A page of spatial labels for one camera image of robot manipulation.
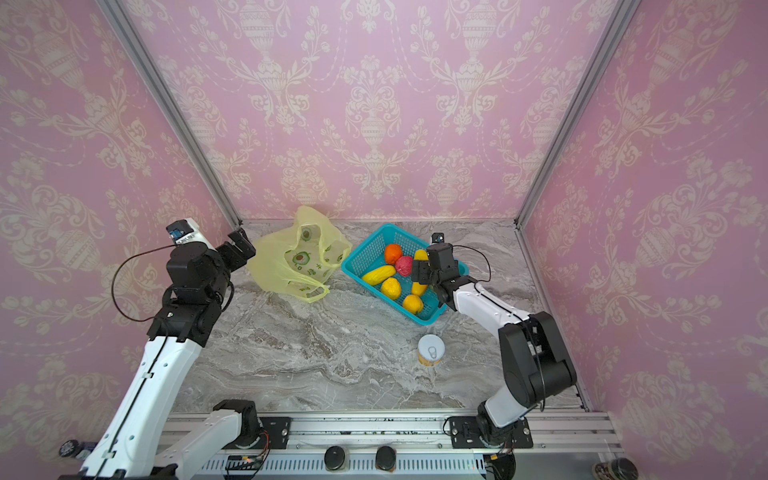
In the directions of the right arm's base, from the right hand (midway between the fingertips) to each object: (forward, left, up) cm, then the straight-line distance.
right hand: (430, 262), depth 93 cm
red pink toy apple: (+4, +8, -7) cm, 11 cm away
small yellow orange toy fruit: (-10, +6, -7) cm, 14 cm away
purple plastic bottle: (-46, +73, +8) cm, 87 cm away
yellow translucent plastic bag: (+14, +47, -11) cm, 51 cm away
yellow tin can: (-25, +2, -7) cm, 26 cm away
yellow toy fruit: (-5, +13, -6) cm, 15 cm away
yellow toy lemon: (+5, +2, -3) cm, 7 cm away
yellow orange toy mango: (-4, +4, -8) cm, 10 cm away
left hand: (-7, +50, +23) cm, 55 cm away
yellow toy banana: (+1, +18, -8) cm, 20 cm away
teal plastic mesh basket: (+14, +15, -8) cm, 22 cm away
